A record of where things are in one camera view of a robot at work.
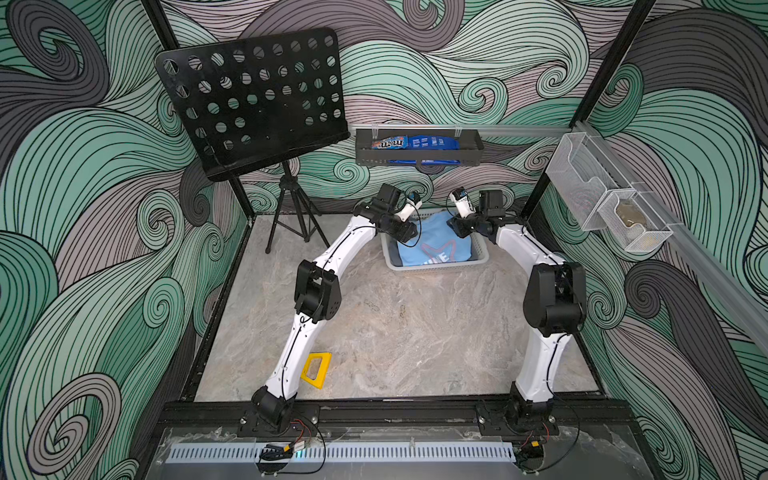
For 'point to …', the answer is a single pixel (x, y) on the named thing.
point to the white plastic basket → (389, 249)
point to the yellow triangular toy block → (325, 364)
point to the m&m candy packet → (391, 143)
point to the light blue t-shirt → (435, 241)
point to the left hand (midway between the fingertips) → (412, 222)
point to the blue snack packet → (433, 142)
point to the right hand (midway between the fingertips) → (463, 217)
